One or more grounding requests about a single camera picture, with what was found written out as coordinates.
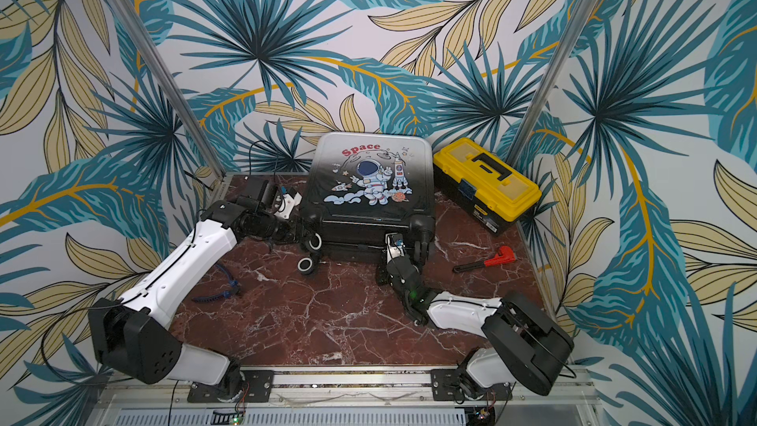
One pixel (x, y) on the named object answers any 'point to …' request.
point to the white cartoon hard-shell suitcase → (364, 186)
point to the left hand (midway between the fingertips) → (308, 240)
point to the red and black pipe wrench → (503, 254)
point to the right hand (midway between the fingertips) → (380, 254)
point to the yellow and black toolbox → (488, 187)
